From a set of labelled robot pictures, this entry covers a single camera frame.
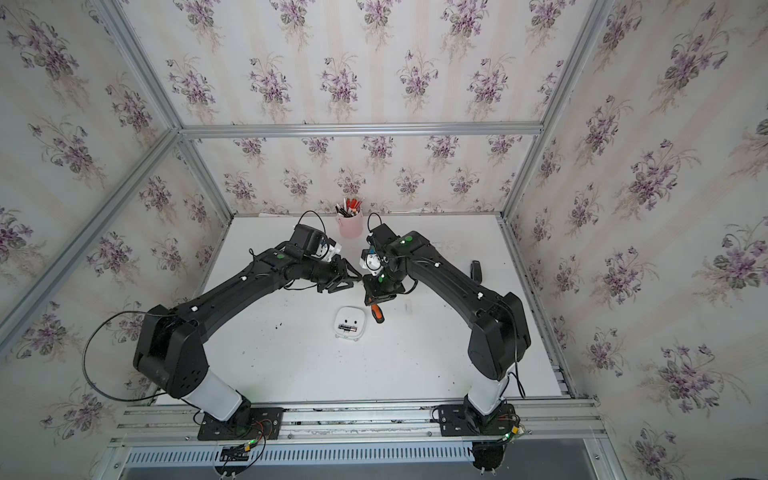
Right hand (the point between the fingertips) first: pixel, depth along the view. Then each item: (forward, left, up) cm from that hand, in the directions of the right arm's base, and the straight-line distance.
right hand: (372, 302), depth 79 cm
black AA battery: (-2, +8, -12) cm, 14 cm away
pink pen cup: (+35, +10, -9) cm, 37 cm away
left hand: (+5, +3, +3) cm, 6 cm away
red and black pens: (+43, +11, -6) cm, 44 cm away
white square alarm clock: (0, +7, -12) cm, 14 cm away
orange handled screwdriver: (-4, -2, +2) cm, 5 cm away
